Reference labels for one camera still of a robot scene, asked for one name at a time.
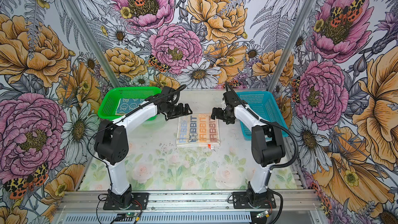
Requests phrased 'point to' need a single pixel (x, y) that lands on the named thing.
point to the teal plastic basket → (263, 104)
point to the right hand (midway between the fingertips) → (218, 121)
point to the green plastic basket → (114, 102)
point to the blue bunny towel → (126, 105)
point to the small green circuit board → (129, 214)
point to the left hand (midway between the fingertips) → (184, 117)
